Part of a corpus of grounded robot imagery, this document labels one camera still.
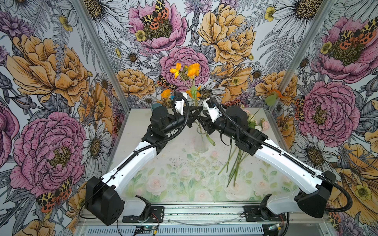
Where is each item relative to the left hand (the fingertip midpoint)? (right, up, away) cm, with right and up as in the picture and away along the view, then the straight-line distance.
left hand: (202, 111), depth 67 cm
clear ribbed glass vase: (+1, -19, +28) cm, 34 cm away
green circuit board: (-25, -55, +4) cm, 61 cm away
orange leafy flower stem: (+54, +13, +44) cm, 71 cm away
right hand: (-1, -3, +1) cm, 3 cm away
